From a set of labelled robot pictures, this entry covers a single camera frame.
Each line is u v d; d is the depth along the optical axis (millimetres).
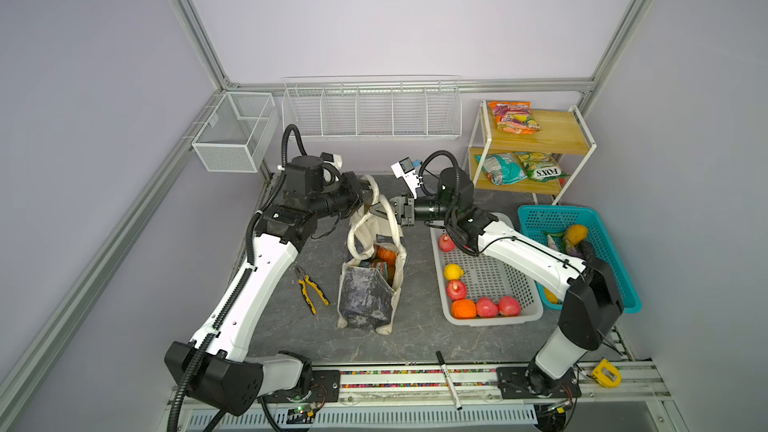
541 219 1084
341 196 604
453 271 883
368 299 717
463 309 799
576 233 959
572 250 924
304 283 910
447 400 728
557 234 1010
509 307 809
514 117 864
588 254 913
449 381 742
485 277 919
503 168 964
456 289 846
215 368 370
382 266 771
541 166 967
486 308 809
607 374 738
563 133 876
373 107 993
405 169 642
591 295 439
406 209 624
